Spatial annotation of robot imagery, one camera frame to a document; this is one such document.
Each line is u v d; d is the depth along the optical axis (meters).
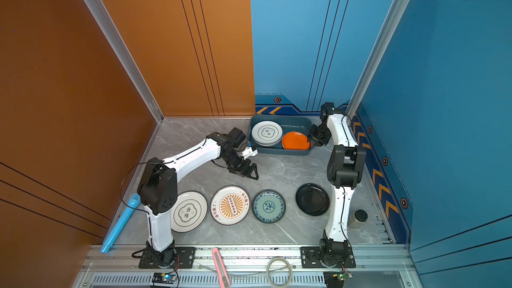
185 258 0.73
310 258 0.72
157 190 0.50
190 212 0.85
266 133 1.09
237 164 0.76
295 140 1.08
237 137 0.75
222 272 0.70
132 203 0.85
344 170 0.59
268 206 0.85
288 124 1.15
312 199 1.22
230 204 0.86
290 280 0.69
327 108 0.76
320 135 0.85
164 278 0.71
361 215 0.74
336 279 0.69
